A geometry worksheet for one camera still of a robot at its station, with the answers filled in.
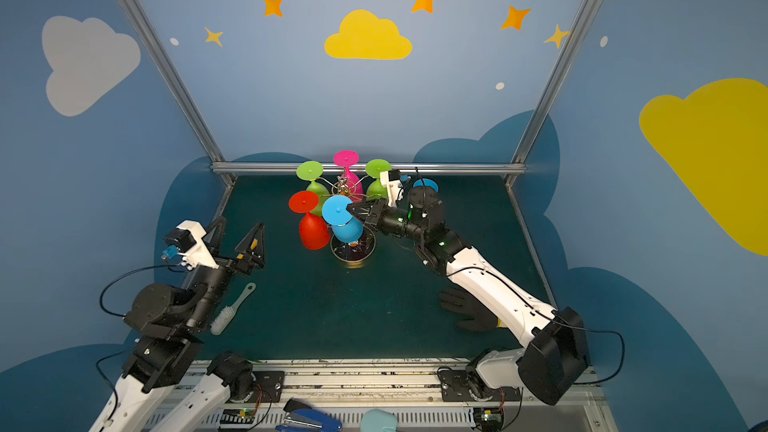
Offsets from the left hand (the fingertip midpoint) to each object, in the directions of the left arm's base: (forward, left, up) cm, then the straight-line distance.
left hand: (238, 220), depth 59 cm
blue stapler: (-29, -10, -38) cm, 49 cm away
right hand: (+7, -21, -4) cm, 23 cm away
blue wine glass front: (+9, -19, -13) cm, 24 cm away
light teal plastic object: (-30, -28, -40) cm, 57 cm away
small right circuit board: (-28, -56, -42) cm, 76 cm away
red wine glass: (+11, -10, -19) cm, 24 cm away
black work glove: (-3, -53, -38) cm, 66 cm away
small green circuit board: (-29, +7, -43) cm, 52 cm away
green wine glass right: (+27, -26, -10) cm, 38 cm away
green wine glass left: (+25, -8, -10) cm, 28 cm away
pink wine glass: (+30, -18, -10) cm, 36 cm away
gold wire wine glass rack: (+17, -22, -38) cm, 47 cm away
